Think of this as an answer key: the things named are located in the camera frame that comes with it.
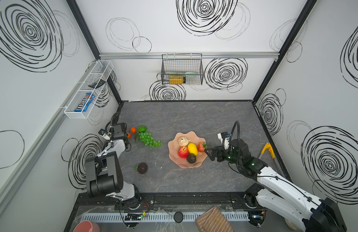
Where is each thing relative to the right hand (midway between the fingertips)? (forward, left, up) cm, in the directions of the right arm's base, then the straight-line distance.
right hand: (209, 149), depth 79 cm
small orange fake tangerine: (+18, +49, -10) cm, 53 cm away
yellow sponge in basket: (+37, +19, +19) cm, 46 cm away
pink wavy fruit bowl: (+6, +21, -10) cm, 24 cm away
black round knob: (-31, +16, -3) cm, 35 cm away
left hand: (+9, +57, -6) cm, 58 cm away
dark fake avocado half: (-8, +38, -9) cm, 40 cm away
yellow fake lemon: (+4, +9, -7) cm, 12 cm away
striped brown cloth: (-31, 0, -12) cm, 33 cm away
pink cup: (-34, +56, -3) cm, 66 cm away
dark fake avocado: (-3, +10, -6) cm, 12 cm away
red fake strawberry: (+4, +4, -5) cm, 7 cm away
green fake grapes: (+11, +39, -9) cm, 41 cm away
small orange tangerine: (+14, +51, -10) cm, 54 cm away
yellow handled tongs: (+8, -40, -11) cm, 42 cm away
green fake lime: (+19, +43, -9) cm, 48 cm away
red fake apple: (+1, +14, -6) cm, 16 cm away
